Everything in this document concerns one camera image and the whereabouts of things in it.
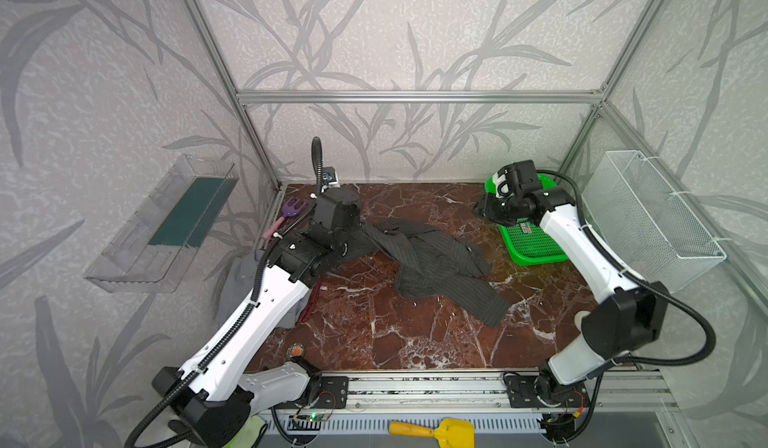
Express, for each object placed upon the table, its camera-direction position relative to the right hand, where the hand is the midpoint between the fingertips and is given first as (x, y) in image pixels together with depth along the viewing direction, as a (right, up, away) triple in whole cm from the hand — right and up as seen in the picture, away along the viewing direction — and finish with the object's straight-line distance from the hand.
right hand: (477, 202), depth 84 cm
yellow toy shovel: (-10, -53, -17) cm, 56 cm away
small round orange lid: (-51, -40, -3) cm, 65 cm away
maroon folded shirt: (-48, -29, +5) cm, 57 cm away
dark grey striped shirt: (-13, -18, +7) cm, 24 cm away
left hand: (-35, +2, -14) cm, 37 cm away
